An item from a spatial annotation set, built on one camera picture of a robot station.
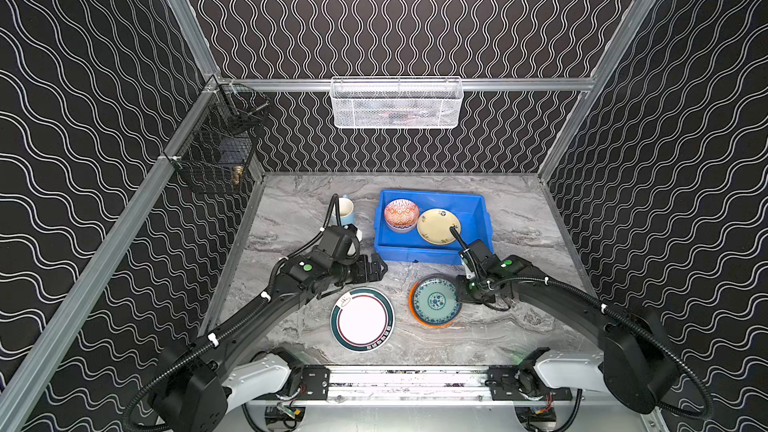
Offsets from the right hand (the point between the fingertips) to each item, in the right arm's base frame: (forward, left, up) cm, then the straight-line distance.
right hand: (461, 296), depth 85 cm
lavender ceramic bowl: (+21, +17, +2) cm, 27 cm away
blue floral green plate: (0, +7, -2) cm, 8 cm away
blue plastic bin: (+18, +14, -2) cm, 22 cm away
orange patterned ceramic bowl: (+29, +17, +1) cm, 34 cm away
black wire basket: (+34, +74, +23) cm, 85 cm away
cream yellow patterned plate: (+26, +6, -2) cm, 27 cm away
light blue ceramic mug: (+25, +35, +6) cm, 44 cm away
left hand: (+3, +24, +13) cm, 27 cm away
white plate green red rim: (-6, +28, -3) cm, 29 cm away
